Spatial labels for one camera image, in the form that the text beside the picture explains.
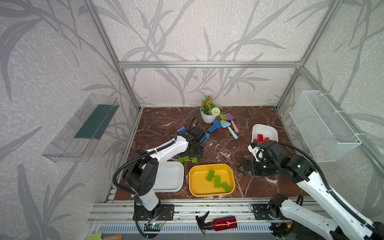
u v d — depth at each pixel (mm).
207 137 1018
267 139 990
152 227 717
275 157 513
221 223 671
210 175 838
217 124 1081
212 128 1050
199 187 819
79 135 659
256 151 642
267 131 1025
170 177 789
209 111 1001
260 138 1001
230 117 1114
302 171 456
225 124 1079
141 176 449
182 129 1029
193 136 646
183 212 755
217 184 835
